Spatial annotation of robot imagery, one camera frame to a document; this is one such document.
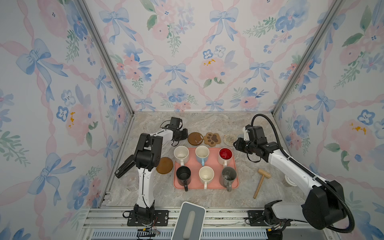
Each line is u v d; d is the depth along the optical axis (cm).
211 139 104
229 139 104
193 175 86
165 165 92
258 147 63
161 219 74
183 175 86
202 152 91
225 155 93
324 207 41
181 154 95
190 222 73
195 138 104
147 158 57
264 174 87
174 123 86
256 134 64
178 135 92
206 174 86
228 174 82
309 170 46
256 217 74
